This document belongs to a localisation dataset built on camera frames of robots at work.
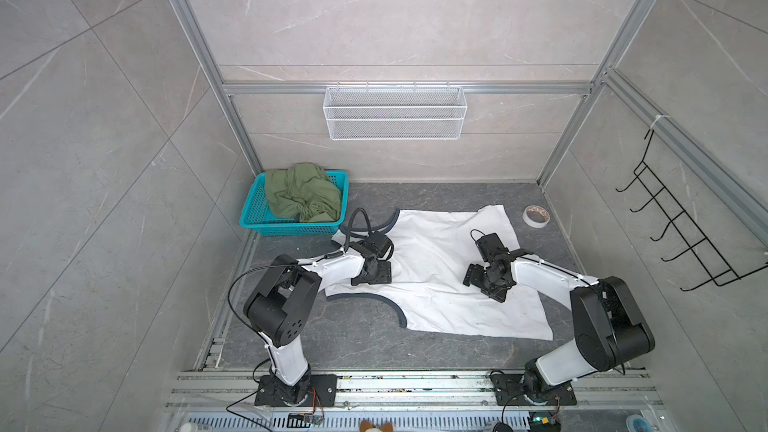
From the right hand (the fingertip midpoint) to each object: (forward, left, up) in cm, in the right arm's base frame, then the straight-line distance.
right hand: (474, 283), depth 92 cm
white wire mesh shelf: (+50, +23, +30) cm, 63 cm away
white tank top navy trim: (+12, +13, +1) cm, 17 cm away
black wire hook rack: (-8, -41, +31) cm, 52 cm away
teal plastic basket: (+26, +73, +6) cm, 78 cm away
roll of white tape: (+26, -28, 0) cm, 39 cm away
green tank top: (+36, +59, +7) cm, 69 cm away
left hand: (+5, +31, +1) cm, 31 cm away
